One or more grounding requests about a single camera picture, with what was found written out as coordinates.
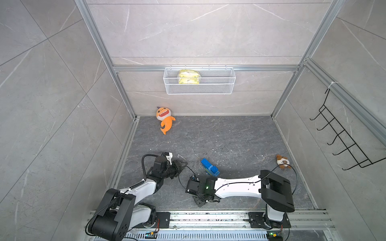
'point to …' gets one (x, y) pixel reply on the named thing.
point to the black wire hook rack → (320, 109)
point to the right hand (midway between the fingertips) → (200, 200)
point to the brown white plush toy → (281, 160)
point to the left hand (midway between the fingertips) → (187, 163)
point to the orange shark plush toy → (164, 114)
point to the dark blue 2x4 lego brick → (211, 169)
